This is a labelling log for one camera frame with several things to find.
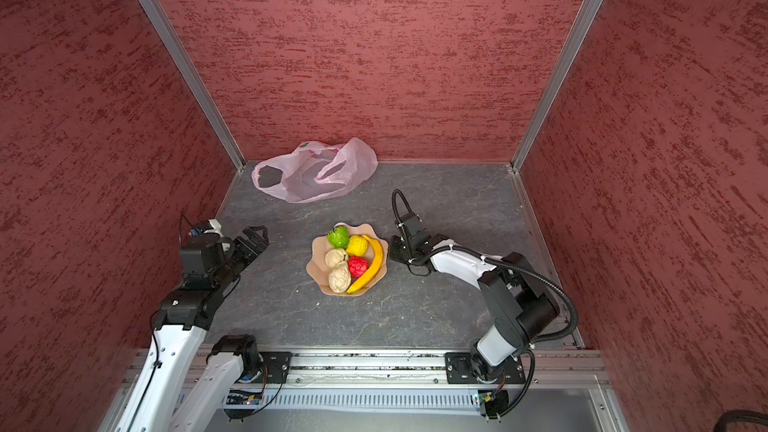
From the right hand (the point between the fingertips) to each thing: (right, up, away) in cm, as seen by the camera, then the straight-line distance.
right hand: (388, 257), depth 90 cm
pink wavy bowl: (-22, -3, -1) cm, 22 cm away
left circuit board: (-36, -31, -17) cm, 51 cm away
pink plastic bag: (-31, +29, +29) cm, 52 cm away
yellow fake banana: (-3, -1, -3) cm, 4 cm away
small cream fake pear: (-16, 0, -3) cm, 16 cm away
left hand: (-34, +7, -14) cm, 37 cm away
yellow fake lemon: (-10, +3, 0) cm, 10 cm away
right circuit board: (+27, -32, -18) cm, 45 cm away
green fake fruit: (-15, +6, -1) cm, 17 cm away
